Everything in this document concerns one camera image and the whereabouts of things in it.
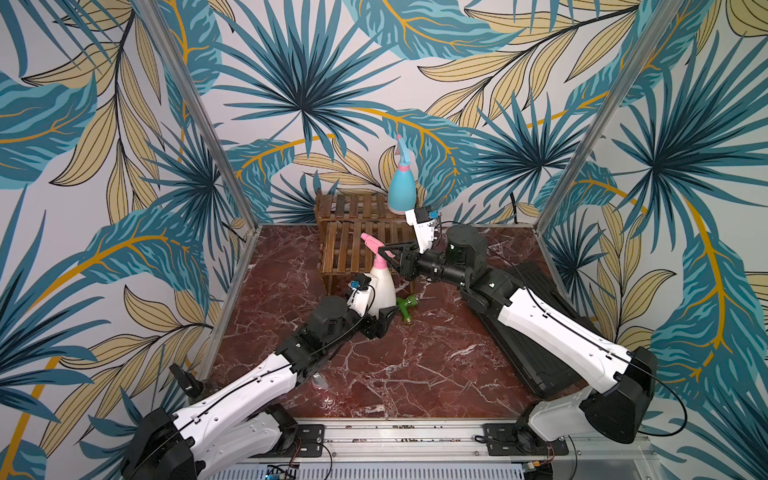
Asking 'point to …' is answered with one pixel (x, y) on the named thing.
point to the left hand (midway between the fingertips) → (385, 305)
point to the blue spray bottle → (402, 189)
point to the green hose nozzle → (405, 303)
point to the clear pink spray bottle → (319, 382)
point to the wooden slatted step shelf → (342, 220)
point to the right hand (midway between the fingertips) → (359, 270)
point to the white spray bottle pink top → (384, 290)
